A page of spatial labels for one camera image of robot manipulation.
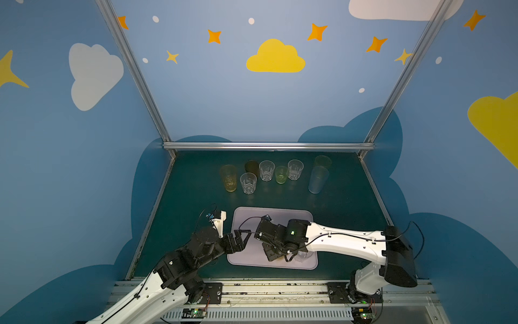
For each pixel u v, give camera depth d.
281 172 1.08
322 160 1.03
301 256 0.82
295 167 1.11
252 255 0.68
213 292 0.75
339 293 0.75
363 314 0.71
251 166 1.05
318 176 1.02
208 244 0.52
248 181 1.04
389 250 0.47
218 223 0.66
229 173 0.99
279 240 0.56
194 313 0.70
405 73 0.87
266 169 1.11
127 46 0.78
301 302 0.74
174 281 0.49
